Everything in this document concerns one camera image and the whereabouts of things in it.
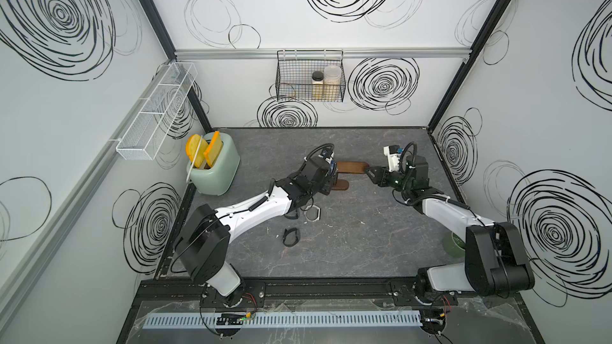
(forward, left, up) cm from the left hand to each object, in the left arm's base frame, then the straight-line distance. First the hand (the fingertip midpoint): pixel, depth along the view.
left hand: (327, 173), depth 84 cm
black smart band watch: (-16, +14, -16) cm, 26 cm away
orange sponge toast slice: (+6, +41, +4) cm, 42 cm away
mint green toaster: (-1, +41, -6) cm, 41 cm away
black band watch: (-15, +12, -2) cm, 19 cm away
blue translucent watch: (-3, +1, +15) cm, 15 cm away
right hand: (+3, -16, -1) cm, 16 cm away
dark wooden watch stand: (+4, -8, -1) cm, 9 cm away
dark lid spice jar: (+25, +4, +18) cm, 31 cm away
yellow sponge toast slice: (+6, +49, +4) cm, 50 cm away
